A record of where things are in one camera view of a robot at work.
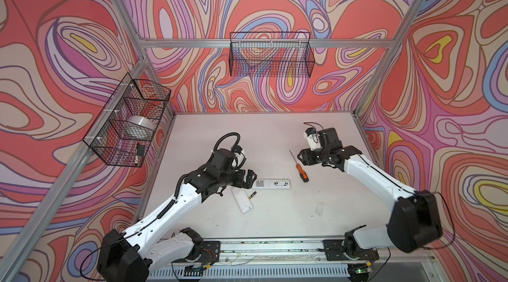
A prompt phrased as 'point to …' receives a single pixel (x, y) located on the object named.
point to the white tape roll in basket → (140, 127)
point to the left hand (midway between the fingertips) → (249, 174)
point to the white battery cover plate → (242, 200)
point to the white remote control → (271, 184)
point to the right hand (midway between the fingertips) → (306, 158)
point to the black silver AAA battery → (253, 194)
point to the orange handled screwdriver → (302, 173)
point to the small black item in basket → (140, 149)
